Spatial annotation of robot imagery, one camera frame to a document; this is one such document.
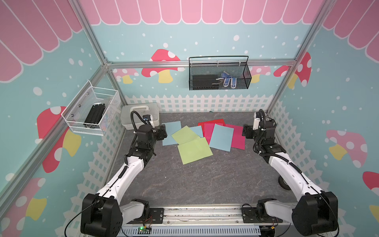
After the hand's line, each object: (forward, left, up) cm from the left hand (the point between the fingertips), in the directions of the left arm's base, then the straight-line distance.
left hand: (159, 128), depth 83 cm
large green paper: (0, -20, -23) cm, 31 cm away
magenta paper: (+17, -30, -21) cm, 41 cm away
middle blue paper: (+16, -23, -22) cm, 35 cm away
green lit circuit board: (-46, +4, -24) cm, 52 cm away
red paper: (+24, -39, -21) cm, 50 cm away
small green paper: (+11, -12, -21) cm, 27 cm away
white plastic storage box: (+25, +19, -9) cm, 32 cm away
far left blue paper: (+19, -2, -23) cm, 30 cm away
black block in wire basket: (-4, +28, +14) cm, 31 cm away
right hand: (+3, -51, +2) cm, 52 cm away
